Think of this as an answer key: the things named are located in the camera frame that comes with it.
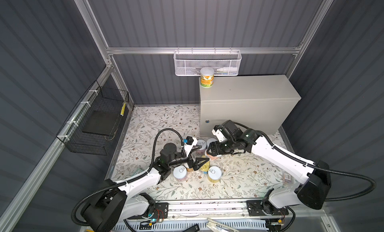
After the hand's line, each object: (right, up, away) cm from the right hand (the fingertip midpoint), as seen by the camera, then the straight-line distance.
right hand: (213, 152), depth 77 cm
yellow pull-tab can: (+1, -12, +4) cm, 13 cm away
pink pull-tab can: (-5, +2, +15) cm, 16 cm away
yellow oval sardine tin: (-3, -10, +6) cm, 12 cm away
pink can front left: (-18, -12, +4) cm, 22 cm away
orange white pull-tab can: (-1, -2, -3) cm, 4 cm away
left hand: (-4, 0, -2) cm, 5 cm away
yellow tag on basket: (-50, +23, +7) cm, 56 cm away
